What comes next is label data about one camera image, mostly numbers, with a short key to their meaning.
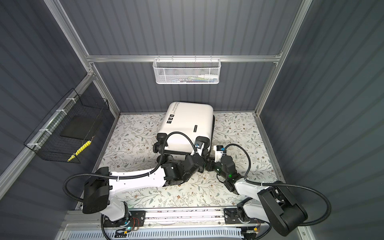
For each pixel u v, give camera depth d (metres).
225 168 0.67
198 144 0.65
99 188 0.46
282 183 0.91
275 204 0.43
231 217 0.73
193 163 0.55
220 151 0.77
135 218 0.72
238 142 1.04
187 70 1.24
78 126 0.70
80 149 0.69
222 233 0.71
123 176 0.47
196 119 0.89
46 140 0.63
